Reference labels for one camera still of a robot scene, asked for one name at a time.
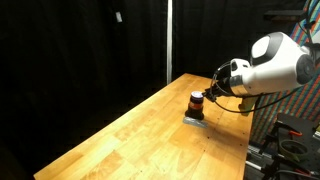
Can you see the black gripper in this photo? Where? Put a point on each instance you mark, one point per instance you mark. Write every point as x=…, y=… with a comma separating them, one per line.
x=221, y=87

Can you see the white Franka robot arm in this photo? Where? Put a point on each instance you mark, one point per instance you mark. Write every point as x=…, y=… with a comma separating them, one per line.
x=273, y=66

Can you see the orange black cylindrical object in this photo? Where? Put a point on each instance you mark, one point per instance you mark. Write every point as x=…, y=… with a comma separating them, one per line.
x=196, y=111

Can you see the white vertical pole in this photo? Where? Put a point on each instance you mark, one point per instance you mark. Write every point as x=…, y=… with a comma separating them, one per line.
x=169, y=40

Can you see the orange black clamp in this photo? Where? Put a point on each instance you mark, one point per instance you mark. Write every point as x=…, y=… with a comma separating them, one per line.
x=293, y=132
x=295, y=170

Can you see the black perforated board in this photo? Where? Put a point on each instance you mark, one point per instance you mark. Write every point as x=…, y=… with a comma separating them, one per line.
x=305, y=125

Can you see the green tape roll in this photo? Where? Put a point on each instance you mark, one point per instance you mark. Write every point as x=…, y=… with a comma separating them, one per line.
x=293, y=150

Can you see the small white tag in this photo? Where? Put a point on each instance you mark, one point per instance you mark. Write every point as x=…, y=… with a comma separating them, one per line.
x=118, y=16

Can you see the grey flat base plate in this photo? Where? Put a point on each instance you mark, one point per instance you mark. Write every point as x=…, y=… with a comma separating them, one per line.
x=196, y=122

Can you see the yellowish wrist camera box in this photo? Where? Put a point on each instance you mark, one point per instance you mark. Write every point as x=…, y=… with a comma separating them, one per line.
x=247, y=104

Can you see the aluminium rail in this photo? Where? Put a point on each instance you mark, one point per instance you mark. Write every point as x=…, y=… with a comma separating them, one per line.
x=256, y=159

